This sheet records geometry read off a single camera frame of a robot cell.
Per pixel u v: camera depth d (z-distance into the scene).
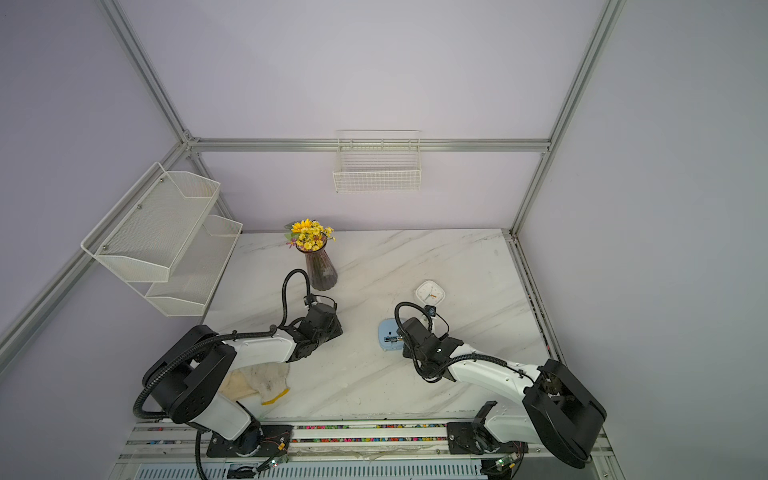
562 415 0.42
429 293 0.98
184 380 0.45
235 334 0.52
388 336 0.88
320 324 0.73
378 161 0.94
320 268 0.95
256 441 0.68
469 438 0.73
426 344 0.65
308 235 0.86
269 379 0.82
